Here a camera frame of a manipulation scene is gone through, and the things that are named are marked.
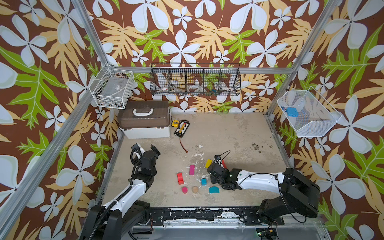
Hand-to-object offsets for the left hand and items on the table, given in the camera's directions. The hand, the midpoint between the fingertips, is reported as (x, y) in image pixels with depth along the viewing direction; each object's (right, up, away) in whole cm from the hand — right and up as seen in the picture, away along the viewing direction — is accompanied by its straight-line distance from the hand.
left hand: (145, 147), depth 85 cm
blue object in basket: (+86, +21, +1) cm, 88 cm away
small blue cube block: (+34, -20, -1) cm, 39 cm away
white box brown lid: (-3, +16, +6) cm, 18 cm away
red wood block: (+47, -12, +7) cm, 49 cm away
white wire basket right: (+92, +20, -2) cm, 95 cm away
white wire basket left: (-20, +35, +1) cm, 40 cm away
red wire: (+24, -5, +14) cm, 28 cm away
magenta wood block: (+27, -15, +6) cm, 31 cm away
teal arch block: (+40, -24, -1) cm, 46 cm away
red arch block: (+20, -19, +1) cm, 27 cm away
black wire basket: (+29, +44, +13) cm, 54 cm away
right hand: (+39, -16, +3) cm, 43 cm away
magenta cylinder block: (+23, -23, -3) cm, 33 cm away
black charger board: (+20, +10, +23) cm, 32 cm away
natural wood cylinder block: (+29, -23, -3) cm, 37 cm away
